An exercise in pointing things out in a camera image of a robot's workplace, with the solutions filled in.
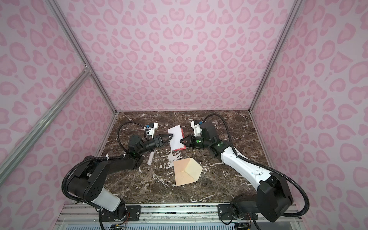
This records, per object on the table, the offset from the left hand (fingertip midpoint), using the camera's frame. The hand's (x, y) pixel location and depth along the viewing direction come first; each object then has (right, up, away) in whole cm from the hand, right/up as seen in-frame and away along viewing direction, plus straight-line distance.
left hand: (173, 136), depth 77 cm
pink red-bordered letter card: (+2, +2, +3) cm, 4 cm away
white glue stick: (-16, -17, +13) cm, 27 cm away
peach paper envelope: (+7, -22, +11) cm, 26 cm away
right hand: (+4, -2, -3) cm, 5 cm away
